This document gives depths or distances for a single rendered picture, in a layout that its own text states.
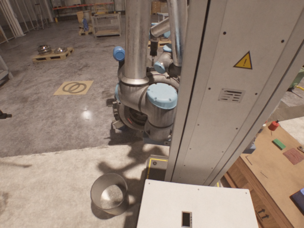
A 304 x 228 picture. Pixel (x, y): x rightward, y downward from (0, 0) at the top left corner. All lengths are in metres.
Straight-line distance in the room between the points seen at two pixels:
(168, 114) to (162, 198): 0.42
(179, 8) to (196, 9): 0.31
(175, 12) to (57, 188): 1.94
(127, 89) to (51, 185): 1.60
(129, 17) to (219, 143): 0.66
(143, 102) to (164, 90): 0.12
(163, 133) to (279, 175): 1.19
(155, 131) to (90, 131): 1.63
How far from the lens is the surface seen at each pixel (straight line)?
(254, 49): 0.46
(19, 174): 2.40
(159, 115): 0.69
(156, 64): 0.96
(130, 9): 0.69
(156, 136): 0.78
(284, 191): 1.59
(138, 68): 0.71
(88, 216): 1.73
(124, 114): 1.50
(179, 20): 0.73
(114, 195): 1.57
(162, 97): 0.65
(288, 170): 1.75
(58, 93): 3.50
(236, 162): 1.61
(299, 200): 1.58
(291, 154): 1.88
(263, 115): 0.61
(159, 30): 1.16
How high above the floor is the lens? 1.60
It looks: 43 degrees down
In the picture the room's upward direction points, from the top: straight up
